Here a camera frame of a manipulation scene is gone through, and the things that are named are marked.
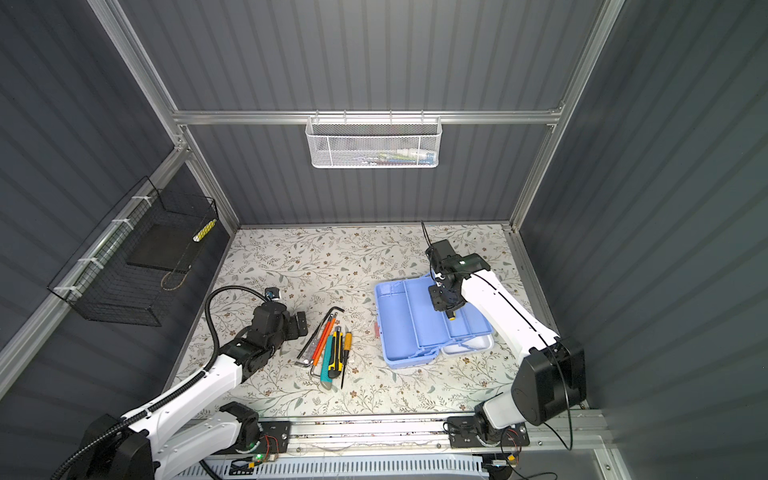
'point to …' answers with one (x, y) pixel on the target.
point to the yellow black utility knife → (336, 363)
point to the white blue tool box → (413, 333)
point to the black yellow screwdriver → (451, 315)
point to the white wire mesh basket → (374, 142)
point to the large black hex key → (315, 333)
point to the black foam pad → (166, 246)
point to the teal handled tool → (325, 380)
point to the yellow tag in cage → (204, 231)
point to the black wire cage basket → (134, 265)
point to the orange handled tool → (323, 340)
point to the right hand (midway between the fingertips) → (450, 302)
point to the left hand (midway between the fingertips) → (289, 316)
